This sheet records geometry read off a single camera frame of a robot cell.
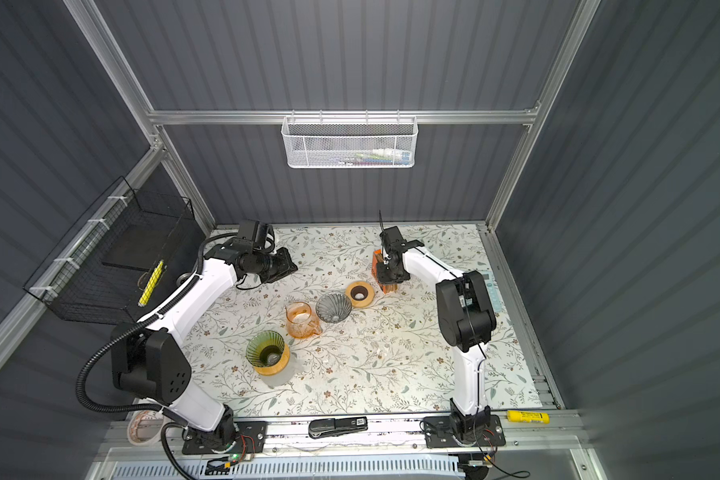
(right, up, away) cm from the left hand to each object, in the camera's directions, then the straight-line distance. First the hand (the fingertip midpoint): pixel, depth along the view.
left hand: (298, 266), depth 86 cm
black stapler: (+11, -38, -15) cm, 42 cm away
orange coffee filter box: (+23, +2, +12) cm, 26 cm away
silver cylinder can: (-36, -4, +2) cm, 36 cm away
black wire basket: (-45, 0, -14) cm, 47 cm away
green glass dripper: (-7, -22, -7) cm, 24 cm away
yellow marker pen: (-32, -6, -16) cm, 37 cm away
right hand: (+27, -5, +13) cm, 31 cm away
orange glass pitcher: (-1, -18, +8) cm, 19 cm away
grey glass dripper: (+9, -13, +8) cm, 18 cm away
